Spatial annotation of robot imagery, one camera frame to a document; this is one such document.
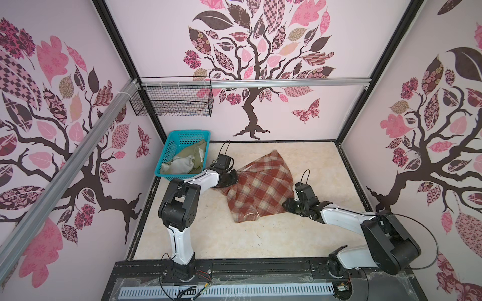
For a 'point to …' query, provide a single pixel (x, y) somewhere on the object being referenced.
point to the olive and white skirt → (191, 161)
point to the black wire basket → (173, 96)
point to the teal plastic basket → (179, 141)
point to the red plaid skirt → (265, 187)
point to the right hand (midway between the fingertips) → (284, 203)
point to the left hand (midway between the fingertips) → (236, 182)
